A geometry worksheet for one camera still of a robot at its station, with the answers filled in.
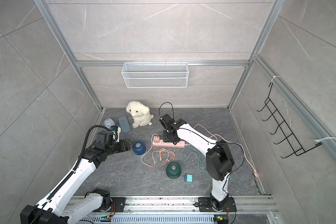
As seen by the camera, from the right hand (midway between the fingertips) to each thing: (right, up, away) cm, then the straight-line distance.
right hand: (169, 139), depth 88 cm
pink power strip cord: (+56, -21, 0) cm, 60 cm away
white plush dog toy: (-20, +17, +8) cm, 27 cm away
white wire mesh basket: (-10, +46, +13) cm, 49 cm away
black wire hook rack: (+57, +4, -24) cm, 62 cm away
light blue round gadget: (-44, +11, +13) cm, 48 cm away
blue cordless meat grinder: (-18, -5, -4) cm, 19 cm away
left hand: (-24, 0, -7) cm, 25 cm away
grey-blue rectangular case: (-34, +9, +17) cm, 39 cm away
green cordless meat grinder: (+3, -15, -13) cm, 20 cm away
